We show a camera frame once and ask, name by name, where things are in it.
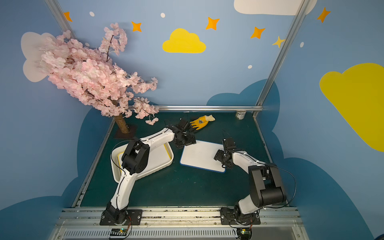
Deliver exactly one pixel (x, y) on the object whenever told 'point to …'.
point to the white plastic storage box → (116, 174)
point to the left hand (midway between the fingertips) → (191, 142)
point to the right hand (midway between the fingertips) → (222, 158)
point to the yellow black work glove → (202, 121)
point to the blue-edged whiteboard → (201, 154)
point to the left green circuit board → (118, 232)
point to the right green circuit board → (244, 232)
